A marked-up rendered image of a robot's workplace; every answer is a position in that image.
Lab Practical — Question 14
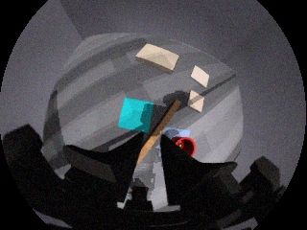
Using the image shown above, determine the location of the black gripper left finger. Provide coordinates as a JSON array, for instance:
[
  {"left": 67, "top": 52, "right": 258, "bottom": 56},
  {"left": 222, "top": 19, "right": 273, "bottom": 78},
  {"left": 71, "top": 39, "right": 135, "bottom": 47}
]
[{"left": 62, "top": 131, "right": 145, "bottom": 203}]

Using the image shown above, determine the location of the tan flat bar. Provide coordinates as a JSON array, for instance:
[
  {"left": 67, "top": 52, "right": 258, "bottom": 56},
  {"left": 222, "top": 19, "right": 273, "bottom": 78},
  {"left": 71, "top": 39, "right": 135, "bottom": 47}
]
[{"left": 137, "top": 99, "right": 181, "bottom": 164}]

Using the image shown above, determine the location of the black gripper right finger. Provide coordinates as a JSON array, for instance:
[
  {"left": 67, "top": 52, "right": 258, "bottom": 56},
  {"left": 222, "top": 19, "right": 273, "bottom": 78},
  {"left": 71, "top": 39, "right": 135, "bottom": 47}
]
[{"left": 160, "top": 134, "right": 238, "bottom": 206}]

